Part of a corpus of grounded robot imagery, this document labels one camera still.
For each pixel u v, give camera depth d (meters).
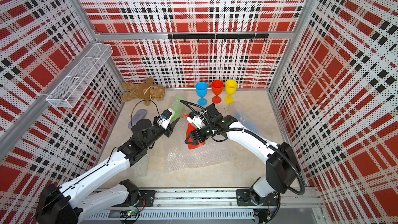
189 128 0.74
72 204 0.41
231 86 1.03
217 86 1.02
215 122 0.62
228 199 0.75
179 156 0.84
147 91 1.11
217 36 0.88
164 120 0.62
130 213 0.70
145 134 0.59
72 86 0.72
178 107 1.05
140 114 1.03
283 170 0.42
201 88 1.04
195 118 0.71
